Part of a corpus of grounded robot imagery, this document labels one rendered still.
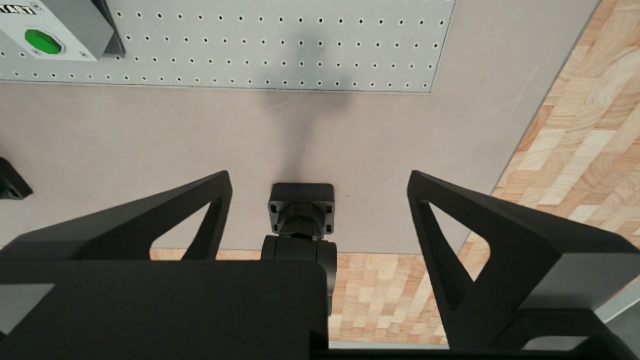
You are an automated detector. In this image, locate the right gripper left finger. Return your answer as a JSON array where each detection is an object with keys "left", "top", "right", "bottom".
[{"left": 0, "top": 170, "right": 233, "bottom": 260}]

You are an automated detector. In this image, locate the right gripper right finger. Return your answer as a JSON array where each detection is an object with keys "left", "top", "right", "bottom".
[{"left": 407, "top": 170, "right": 640, "bottom": 349}]

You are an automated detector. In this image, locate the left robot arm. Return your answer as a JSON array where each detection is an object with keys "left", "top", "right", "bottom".
[{"left": 0, "top": 159, "right": 31, "bottom": 200}]

